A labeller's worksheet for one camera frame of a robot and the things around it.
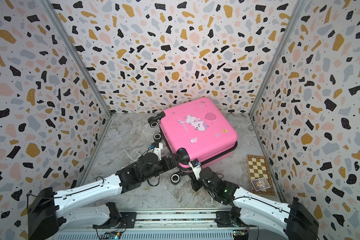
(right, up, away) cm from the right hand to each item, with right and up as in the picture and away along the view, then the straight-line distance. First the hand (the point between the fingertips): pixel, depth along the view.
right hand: (189, 175), depth 79 cm
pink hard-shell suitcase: (+6, +24, +5) cm, 25 cm away
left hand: (-5, +10, -5) cm, 12 cm away
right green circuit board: (+24, -26, -7) cm, 36 cm away
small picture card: (+39, -6, +3) cm, 40 cm away
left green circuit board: (-36, -26, -8) cm, 45 cm away
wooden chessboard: (+42, 0, +11) cm, 43 cm away
